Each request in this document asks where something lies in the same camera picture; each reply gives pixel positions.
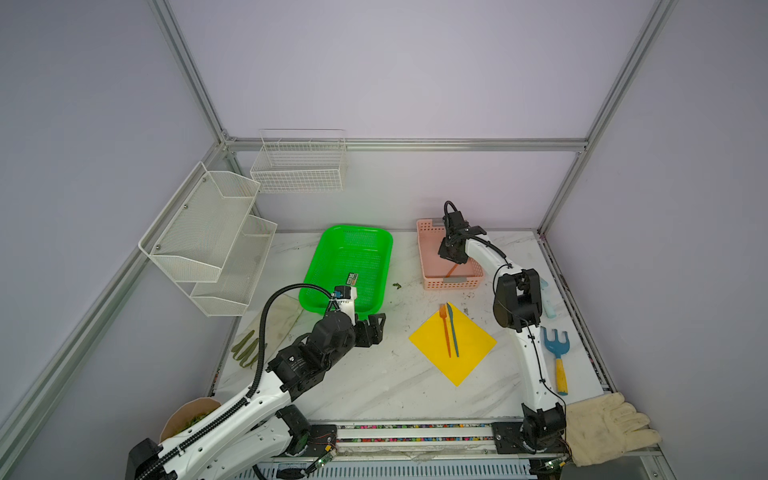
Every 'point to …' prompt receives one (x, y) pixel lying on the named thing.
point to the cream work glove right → (605, 427)
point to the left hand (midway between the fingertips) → (371, 318)
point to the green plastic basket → (349, 256)
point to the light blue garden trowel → (549, 311)
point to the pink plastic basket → (440, 273)
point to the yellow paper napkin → (474, 345)
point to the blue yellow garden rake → (559, 349)
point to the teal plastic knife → (456, 342)
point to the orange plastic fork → (443, 312)
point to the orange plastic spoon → (451, 270)
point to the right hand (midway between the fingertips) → (446, 252)
